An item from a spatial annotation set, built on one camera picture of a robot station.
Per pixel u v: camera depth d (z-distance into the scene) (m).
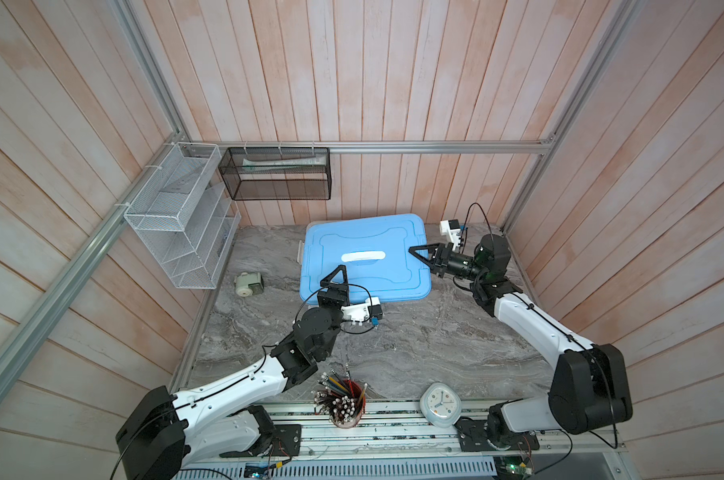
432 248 0.71
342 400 0.63
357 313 0.65
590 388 0.43
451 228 0.73
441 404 0.76
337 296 0.62
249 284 0.99
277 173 1.04
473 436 0.73
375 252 0.76
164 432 0.39
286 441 0.73
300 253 0.81
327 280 0.65
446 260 0.67
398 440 0.75
